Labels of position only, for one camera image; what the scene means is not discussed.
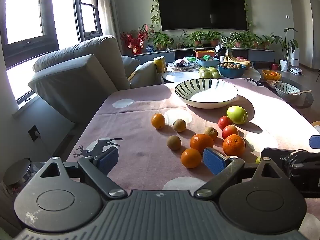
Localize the glass plate of snacks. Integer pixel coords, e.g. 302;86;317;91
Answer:
167;58;200;72

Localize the large orange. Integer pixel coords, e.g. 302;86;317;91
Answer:
181;148;202;169
222;134;246;157
190;133;214;154

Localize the round white table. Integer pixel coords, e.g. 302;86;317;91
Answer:
162;65;261;83

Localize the sheer curtain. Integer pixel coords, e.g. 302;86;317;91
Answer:
96;0;123;53

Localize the potted green plant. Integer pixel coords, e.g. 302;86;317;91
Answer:
261;34;275;50
150;31;173;51
250;34;263;49
205;31;222;47
187;31;205;47
230;31;251;48

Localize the dark round table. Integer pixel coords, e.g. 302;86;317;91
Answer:
257;69;314;109

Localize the light blue basin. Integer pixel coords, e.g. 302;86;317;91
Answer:
196;57;220;68

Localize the narrow black-framed window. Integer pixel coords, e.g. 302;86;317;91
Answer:
72;0;103;43

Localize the small blue-striped bowl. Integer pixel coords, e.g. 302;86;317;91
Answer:
274;82;302;102

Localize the tall plant in white pot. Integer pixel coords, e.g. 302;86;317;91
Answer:
271;28;298;72

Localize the grey sofa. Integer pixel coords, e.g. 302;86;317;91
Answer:
28;35;131;123

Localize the grey pillow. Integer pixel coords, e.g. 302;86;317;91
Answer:
121;55;142;78

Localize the spider plant in vase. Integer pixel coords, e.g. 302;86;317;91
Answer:
220;36;240;63

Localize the glass jar with lid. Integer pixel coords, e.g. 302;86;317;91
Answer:
0;158;47;202

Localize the small orange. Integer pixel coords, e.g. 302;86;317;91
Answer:
151;113;166;129

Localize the grey cushion with yellow trim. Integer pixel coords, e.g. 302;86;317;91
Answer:
129;60;163;88

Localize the grey television cabinet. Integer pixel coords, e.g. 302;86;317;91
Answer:
132;47;275;66

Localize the yellow can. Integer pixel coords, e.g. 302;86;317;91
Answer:
153;56;167;73

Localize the pink deer-print tablecloth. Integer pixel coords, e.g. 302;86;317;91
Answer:
65;78;320;240

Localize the large window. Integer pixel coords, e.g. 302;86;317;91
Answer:
0;0;60;67

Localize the bunch of bananas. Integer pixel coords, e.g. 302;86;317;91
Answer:
223;54;251;67

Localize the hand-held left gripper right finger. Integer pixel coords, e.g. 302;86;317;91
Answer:
194;147;284;198

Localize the orange box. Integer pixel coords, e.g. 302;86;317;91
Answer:
195;50;215;58

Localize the green apple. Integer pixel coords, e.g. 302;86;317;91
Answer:
227;105;248;125

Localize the brown kiwi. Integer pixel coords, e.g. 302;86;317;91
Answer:
173;119;187;132
166;135;182;151
204;127;218;140

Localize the red apple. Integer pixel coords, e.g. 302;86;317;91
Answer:
222;125;239;139
218;116;233;130

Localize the orange basket of oranges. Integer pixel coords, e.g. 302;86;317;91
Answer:
262;70;282;81

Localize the wall socket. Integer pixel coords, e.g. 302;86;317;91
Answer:
28;125;41;142

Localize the tray of green apples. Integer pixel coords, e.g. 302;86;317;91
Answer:
199;66;221;79

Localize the white air purifier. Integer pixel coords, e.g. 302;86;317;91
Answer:
290;47;300;67

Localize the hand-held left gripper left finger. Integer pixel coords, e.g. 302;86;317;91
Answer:
32;146;128;200

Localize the dark blue bowl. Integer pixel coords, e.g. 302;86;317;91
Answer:
217;62;247;78

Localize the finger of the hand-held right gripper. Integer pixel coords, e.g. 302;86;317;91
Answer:
260;147;287;161
309;135;320;149

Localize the leaf-striped white bowl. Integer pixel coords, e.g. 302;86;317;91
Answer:
174;78;239;109

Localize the pile of kiwis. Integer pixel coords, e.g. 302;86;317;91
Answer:
219;63;242;70

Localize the black wall television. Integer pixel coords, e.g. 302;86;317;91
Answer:
155;0;248;31

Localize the red festive decoration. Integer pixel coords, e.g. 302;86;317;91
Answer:
120;24;154;54

